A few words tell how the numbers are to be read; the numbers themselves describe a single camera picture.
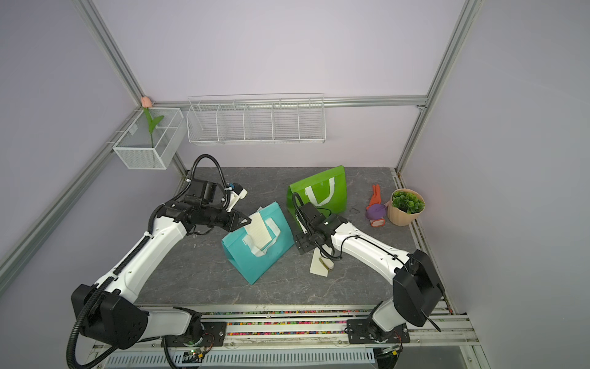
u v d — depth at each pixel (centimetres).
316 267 89
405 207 91
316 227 62
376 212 103
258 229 79
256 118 99
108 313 38
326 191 92
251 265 78
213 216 65
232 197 69
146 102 89
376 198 105
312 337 74
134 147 79
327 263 86
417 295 42
